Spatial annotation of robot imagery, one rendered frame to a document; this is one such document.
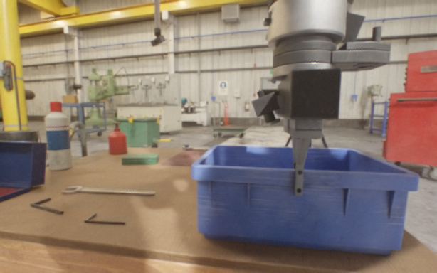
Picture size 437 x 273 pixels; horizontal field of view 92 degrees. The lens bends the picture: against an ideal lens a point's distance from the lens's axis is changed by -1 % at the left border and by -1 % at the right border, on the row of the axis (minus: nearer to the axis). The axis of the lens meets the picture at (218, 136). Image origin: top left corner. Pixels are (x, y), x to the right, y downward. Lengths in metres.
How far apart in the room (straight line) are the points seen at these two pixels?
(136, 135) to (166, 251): 3.11
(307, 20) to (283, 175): 0.19
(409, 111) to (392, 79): 8.34
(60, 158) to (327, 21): 0.82
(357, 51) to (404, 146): 2.60
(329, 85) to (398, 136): 2.64
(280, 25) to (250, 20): 10.77
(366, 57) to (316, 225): 0.22
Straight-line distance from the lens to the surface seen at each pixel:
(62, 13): 15.83
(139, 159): 0.84
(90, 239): 0.41
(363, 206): 0.35
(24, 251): 0.51
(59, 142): 0.87
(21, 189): 0.70
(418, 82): 2.86
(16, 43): 4.46
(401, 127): 2.86
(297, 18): 0.27
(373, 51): 0.30
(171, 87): 6.61
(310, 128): 0.26
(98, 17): 14.13
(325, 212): 0.34
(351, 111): 10.62
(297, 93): 0.23
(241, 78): 10.43
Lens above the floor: 0.67
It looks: 7 degrees down
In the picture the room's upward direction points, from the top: straight up
